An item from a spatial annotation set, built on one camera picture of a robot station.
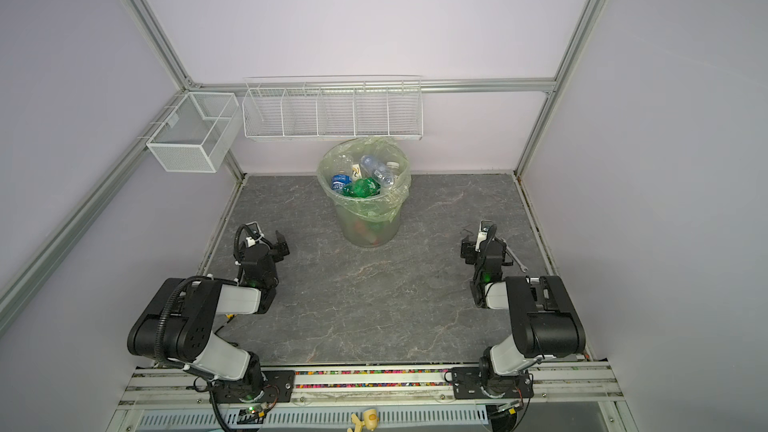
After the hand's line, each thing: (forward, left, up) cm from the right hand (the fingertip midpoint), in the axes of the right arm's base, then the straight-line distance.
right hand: (485, 239), depth 93 cm
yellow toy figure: (-46, +34, -3) cm, 57 cm away
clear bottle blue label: (+9, +44, +18) cm, 49 cm away
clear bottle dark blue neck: (+16, +35, +17) cm, 41 cm away
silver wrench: (-6, -12, -6) cm, 15 cm away
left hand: (-1, +69, +3) cm, 69 cm away
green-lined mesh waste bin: (-1, +35, +11) cm, 37 cm away
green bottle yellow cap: (+6, +37, +18) cm, 42 cm away
